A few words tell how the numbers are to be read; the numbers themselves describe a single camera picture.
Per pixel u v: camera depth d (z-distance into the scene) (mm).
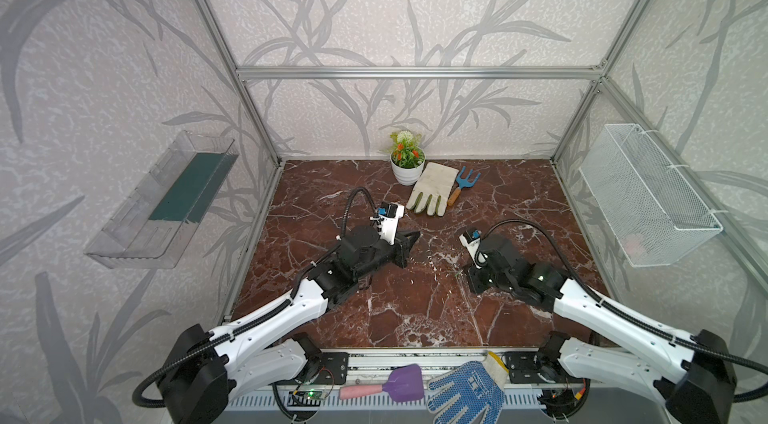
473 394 703
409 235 707
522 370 733
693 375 396
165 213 642
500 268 597
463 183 1122
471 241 695
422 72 951
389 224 644
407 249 705
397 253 655
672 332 424
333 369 736
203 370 389
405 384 719
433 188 1104
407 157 1010
